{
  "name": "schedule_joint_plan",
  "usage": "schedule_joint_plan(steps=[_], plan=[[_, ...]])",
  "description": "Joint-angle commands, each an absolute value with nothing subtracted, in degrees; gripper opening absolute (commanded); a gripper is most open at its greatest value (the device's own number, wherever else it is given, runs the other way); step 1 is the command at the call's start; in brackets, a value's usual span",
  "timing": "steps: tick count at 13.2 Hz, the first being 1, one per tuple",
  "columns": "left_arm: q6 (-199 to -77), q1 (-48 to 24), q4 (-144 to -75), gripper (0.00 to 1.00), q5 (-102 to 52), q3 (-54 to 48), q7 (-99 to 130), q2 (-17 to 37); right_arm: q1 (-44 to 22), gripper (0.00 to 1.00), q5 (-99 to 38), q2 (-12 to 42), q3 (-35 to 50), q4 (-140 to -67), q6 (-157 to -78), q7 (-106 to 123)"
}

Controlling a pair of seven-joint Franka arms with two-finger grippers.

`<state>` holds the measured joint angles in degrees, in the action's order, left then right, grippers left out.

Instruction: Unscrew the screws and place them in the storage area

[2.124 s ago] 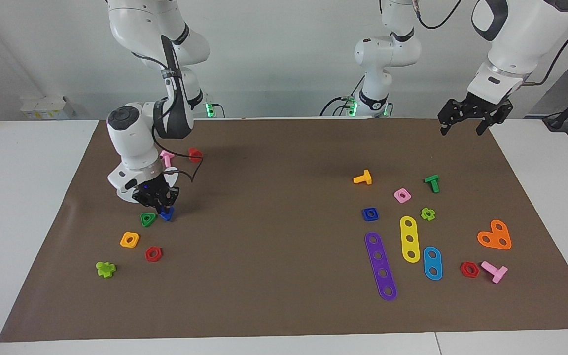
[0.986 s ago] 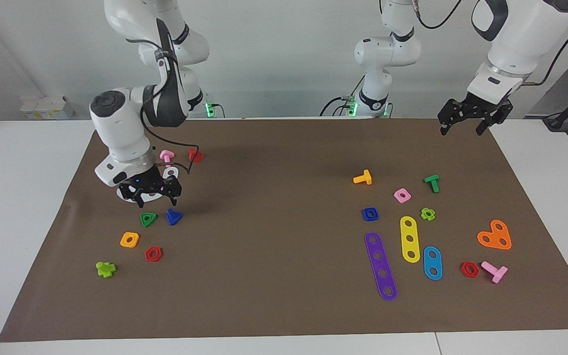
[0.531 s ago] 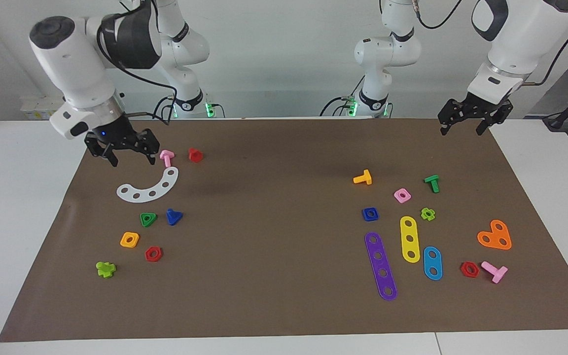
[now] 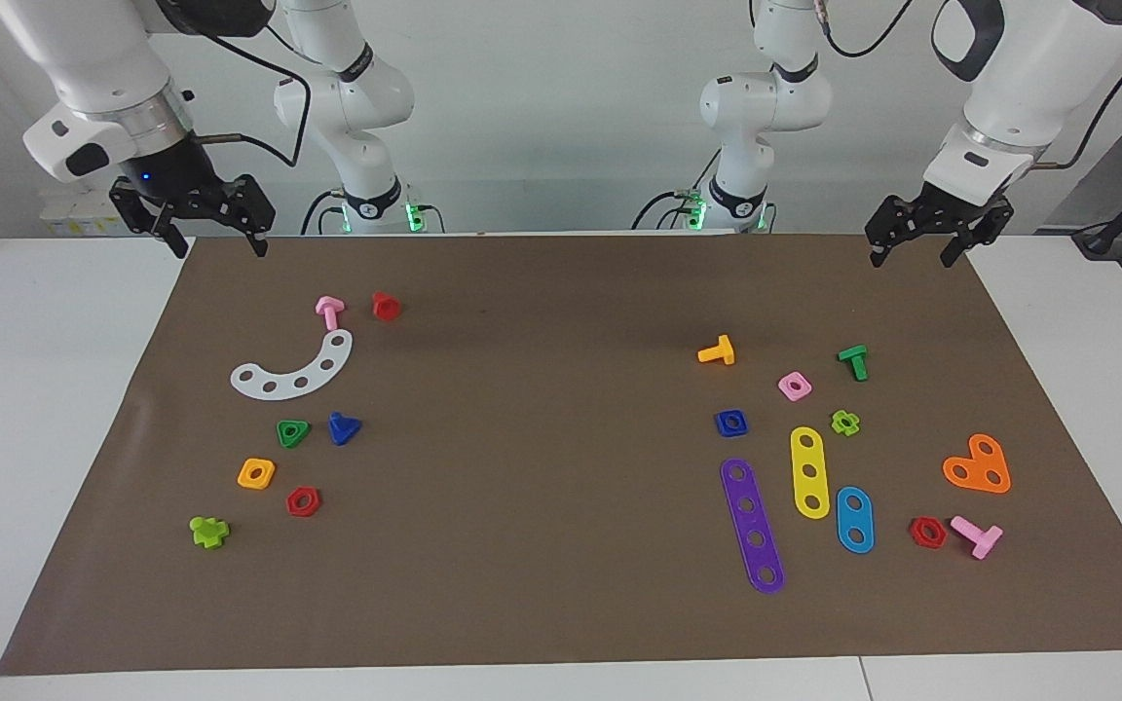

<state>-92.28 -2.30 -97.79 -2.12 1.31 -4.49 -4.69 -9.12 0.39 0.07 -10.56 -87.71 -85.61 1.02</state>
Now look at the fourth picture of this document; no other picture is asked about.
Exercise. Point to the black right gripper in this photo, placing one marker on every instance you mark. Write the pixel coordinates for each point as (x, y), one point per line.
(176, 180)

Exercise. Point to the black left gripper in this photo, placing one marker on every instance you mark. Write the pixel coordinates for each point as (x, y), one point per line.
(951, 209)

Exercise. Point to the blue triangle-head toy bolt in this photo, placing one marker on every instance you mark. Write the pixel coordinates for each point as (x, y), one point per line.
(341, 428)

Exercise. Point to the blue square toy nut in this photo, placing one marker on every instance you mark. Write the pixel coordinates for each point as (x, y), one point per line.
(723, 424)

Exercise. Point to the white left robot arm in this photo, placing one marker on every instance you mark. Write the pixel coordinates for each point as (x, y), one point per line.
(1028, 68)

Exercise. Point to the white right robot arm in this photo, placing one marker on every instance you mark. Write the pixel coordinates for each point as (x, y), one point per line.
(93, 68)

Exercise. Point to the white cardboard box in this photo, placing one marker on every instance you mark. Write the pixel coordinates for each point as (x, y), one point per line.
(84, 216)

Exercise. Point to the green toy bolt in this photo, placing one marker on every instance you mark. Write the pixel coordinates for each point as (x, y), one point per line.
(854, 358)

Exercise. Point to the pink round-head toy bolt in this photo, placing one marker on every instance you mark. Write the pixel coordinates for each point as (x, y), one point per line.
(329, 310)

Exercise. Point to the white curved five-hole plate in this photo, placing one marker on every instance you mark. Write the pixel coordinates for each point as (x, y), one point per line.
(284, 387)

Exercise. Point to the red hexagon-head toy bolt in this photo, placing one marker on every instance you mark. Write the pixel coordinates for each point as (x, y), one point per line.
(386, 308)

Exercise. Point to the pink square toy nut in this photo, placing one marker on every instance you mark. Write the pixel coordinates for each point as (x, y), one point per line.
(785, 387)

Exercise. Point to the lime cross toy nut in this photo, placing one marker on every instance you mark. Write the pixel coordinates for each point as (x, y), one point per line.
(839, 425)

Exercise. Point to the green triangle toy nut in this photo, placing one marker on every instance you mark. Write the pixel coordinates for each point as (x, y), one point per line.
(283, 436)

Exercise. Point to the orange toy bolt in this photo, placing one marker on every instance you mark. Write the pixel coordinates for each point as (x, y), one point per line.
(717, 352)

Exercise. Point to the orange heart toy plate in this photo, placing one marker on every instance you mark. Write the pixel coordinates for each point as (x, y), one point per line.
(985, 472)

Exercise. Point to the orange square toy nut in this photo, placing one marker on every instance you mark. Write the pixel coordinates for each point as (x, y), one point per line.
(245, 475)

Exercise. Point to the yellow three-hole toy plate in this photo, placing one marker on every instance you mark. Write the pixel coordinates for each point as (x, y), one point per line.
(810, 487)

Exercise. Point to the red hexagon toy nut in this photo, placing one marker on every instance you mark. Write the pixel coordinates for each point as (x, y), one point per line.
(293, 503)
(916, 533)

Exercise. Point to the blue two-hole toy plate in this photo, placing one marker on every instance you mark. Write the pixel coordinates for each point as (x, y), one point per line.
(855, 526)

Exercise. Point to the pink square-head toy bolt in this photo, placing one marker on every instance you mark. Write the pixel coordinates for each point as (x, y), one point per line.
(982, 538)

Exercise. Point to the lime cross-head toy bolt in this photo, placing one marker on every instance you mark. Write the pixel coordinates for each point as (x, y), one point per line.
(205, 534)

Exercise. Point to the purple four-hole toy plate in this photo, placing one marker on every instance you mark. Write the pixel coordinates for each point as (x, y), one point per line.
(752, 521)

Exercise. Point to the brown paper table mat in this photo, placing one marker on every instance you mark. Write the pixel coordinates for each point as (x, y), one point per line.
(522, 545)

